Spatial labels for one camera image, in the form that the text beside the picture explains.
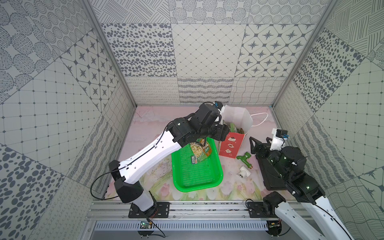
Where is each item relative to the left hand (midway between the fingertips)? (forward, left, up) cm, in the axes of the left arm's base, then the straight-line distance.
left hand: (224, 124), depth 64 cm
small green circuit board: (-34, +37, -37) cm, 62 cm away
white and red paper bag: (+20, -16, -23) cm, 34 cm away
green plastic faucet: (+1, -17, -35) cm, 38 cm away
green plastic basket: (-9, +7, -36) cm, 38 cm away
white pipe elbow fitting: (-8, -15, -33) cm, 38 cm away
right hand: (-2, -17, -9) cm, 19 cm away
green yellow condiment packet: (+6, +10, -35) cm, 37 cm away
